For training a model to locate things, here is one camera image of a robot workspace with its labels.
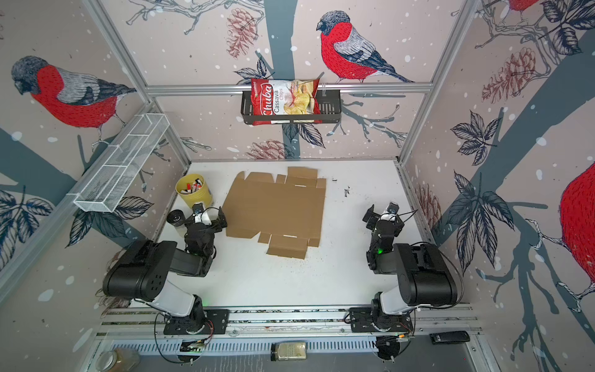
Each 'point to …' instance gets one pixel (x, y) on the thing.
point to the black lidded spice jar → (176, 218)
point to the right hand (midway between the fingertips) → (382, 212)
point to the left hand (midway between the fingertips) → (206, 209)
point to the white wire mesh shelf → (106, 185)
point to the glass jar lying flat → (288, 351)
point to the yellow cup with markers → (192, 189)
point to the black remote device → (449, 337)
